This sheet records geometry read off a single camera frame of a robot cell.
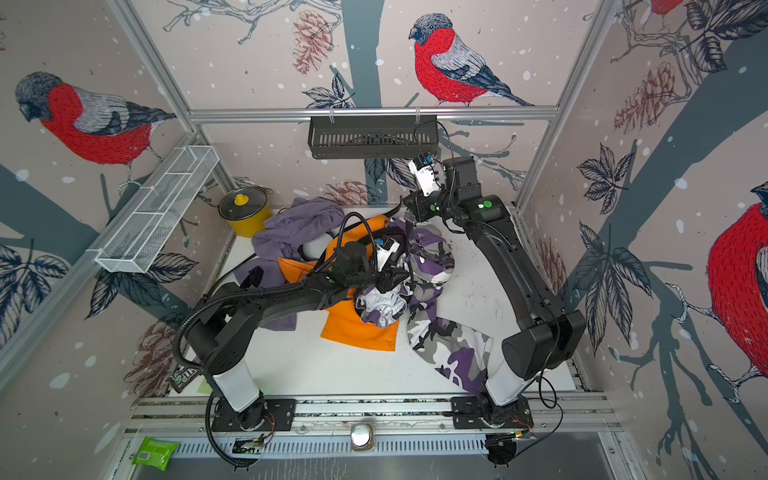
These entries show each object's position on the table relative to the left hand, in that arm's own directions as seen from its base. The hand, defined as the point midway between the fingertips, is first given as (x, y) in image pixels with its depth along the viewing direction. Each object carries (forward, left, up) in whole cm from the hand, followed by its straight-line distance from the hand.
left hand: (410, 268), depth 83 cm
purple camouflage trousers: (-18, -15, -16) cm, 28 cm away
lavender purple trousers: (+18, +44, -9) cm, 49 cm away
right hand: (+11, 0, +19) cm, 21 cm away
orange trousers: (-9, +21, -17) cm, 28 cm away
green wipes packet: (-42, +60, -15) cm, 75 cm away
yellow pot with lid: (+30, +59, -6) cm, 66 cm away
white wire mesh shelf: (-3, +68, +14) cm, 69 cm away
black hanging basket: (+39, +24, +17) cm, 49 cm away
